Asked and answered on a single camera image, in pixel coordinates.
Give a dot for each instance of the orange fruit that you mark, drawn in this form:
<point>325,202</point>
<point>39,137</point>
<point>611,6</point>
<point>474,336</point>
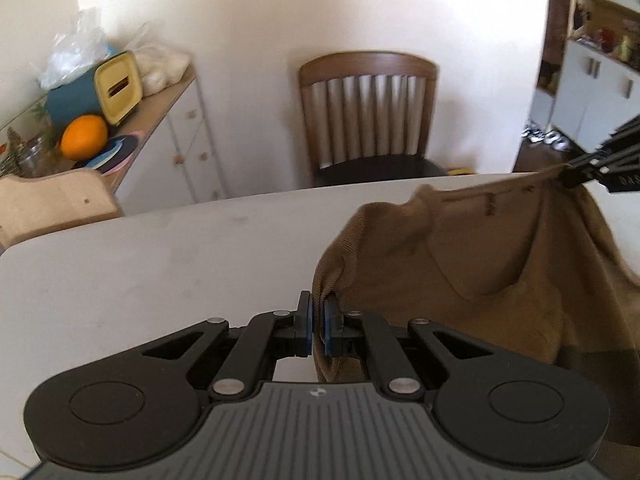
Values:
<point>84,138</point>

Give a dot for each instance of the brown wooden chair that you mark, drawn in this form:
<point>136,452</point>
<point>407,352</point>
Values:
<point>368,116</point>

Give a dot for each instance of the beige wooden chair back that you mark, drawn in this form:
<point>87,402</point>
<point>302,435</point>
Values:
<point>38,206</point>

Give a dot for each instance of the blue pink plate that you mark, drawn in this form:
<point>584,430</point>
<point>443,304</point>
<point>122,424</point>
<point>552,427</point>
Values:
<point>115,154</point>

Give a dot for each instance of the white sideboard cabinet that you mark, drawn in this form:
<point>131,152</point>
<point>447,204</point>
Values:
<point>175,163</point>

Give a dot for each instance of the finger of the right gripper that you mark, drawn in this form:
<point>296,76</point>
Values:
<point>624,137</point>
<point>610,169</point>

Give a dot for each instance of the white plastic bag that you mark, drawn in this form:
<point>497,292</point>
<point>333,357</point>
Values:
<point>159,66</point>

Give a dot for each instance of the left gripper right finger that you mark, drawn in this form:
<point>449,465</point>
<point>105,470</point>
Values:
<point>340,333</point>

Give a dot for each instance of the brown two-tone shirt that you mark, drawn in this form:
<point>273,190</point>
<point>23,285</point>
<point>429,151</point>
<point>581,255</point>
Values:
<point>524,263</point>

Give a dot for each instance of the white kitchen cabinet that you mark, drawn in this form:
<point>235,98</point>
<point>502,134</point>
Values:
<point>588,79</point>

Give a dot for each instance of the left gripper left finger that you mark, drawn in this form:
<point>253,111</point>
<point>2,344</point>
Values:
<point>304,325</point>

